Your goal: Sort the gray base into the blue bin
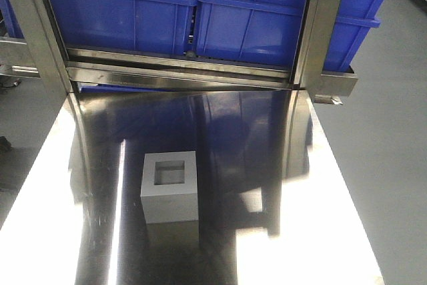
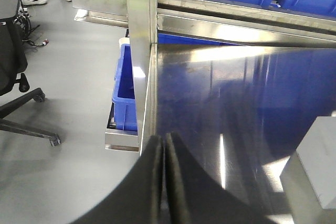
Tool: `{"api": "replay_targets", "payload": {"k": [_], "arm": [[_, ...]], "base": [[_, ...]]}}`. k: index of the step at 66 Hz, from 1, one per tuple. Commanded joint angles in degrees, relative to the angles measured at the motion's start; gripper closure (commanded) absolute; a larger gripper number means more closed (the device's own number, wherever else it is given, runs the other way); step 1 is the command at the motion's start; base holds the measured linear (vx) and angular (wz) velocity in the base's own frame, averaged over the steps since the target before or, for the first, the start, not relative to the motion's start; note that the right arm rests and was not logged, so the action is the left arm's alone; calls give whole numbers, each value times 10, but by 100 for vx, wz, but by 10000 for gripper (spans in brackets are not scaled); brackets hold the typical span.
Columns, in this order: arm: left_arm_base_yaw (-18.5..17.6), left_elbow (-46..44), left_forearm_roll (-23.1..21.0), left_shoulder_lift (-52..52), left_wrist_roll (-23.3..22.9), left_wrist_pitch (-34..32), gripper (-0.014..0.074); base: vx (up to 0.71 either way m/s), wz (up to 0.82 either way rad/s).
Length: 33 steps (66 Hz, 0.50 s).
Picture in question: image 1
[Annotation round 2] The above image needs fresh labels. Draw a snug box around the grey block with square hole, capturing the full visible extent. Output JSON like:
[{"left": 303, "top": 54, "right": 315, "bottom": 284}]
[{"left": 140, "top": 150, "right": 198, "bottom": 225}]

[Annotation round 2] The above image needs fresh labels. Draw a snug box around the steel rack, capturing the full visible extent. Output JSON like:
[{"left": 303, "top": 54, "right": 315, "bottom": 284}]
[
  {"left": 0, "top": 0, "right": 360, "bottom": 105},
  {"left": 0, "top": 36, "right": 41, "bottom": 79}
]

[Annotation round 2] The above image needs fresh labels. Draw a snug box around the red black cable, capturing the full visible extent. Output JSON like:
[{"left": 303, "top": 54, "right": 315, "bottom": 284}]
[{"left": 0, "top": 77, "right": 22, "bottom": 90}]

